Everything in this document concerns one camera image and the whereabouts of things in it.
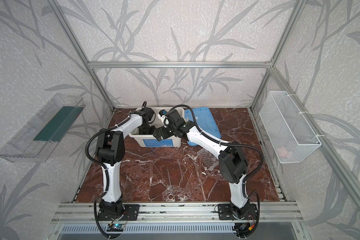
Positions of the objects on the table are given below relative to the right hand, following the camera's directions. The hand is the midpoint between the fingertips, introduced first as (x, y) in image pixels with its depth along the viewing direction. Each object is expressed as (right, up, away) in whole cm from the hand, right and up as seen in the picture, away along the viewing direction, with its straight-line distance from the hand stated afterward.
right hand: (161, 126), depth 85 cm
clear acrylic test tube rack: (+28, -21, +7) cm, 36 cm away
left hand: (-8, -4, +15) cm, 17 cm away
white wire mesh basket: (+58, -3, -23) cm, 62 cm away
